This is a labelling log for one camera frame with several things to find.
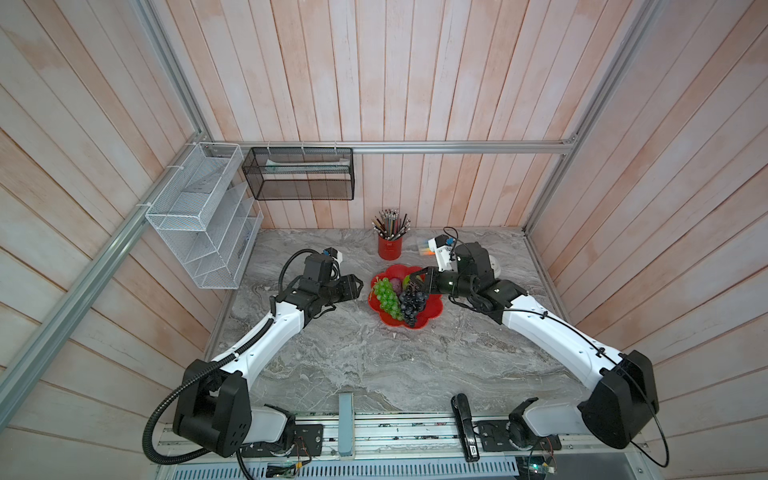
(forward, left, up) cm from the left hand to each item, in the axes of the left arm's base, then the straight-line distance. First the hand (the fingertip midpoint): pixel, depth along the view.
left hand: (357, 290), depth 84 cm
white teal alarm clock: (+20, -49, -14) cm, 55 cm away
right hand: (0, -14, +7) cm, 16 cm away
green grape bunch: (+3, -9, -9) cm, 13 cm away
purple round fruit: (+9, -12, -11) cm, 19 cm away
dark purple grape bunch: (-4, -15, +1) cm, 16 cm away
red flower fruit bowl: (+2, -24, -13) cm, 27 cm away
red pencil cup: (+25, -11, -11) cm, 29 cm away
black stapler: (-30, -28, -11) cm, 42 cm away
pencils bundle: (+29, -10, -2) cm, 30 cm away
